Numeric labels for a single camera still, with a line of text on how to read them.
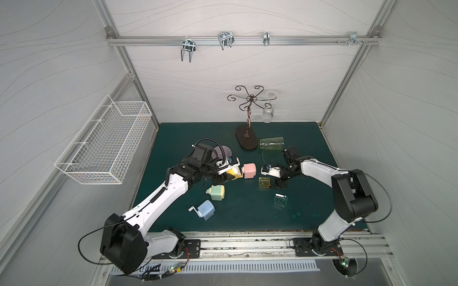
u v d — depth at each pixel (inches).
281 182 31.7
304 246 28.9
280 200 34.2
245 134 44.2
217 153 39.4
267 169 31.6
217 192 32.4
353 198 18.6
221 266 27.7
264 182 37.4
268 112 38.4
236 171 28.8
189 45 30.8
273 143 40.2
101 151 26.7
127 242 15.0
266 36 28.3
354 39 30.1
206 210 30.3
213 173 25.8
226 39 30.0
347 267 28.2
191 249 28.9
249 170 35.4
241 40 30.6
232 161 25.4
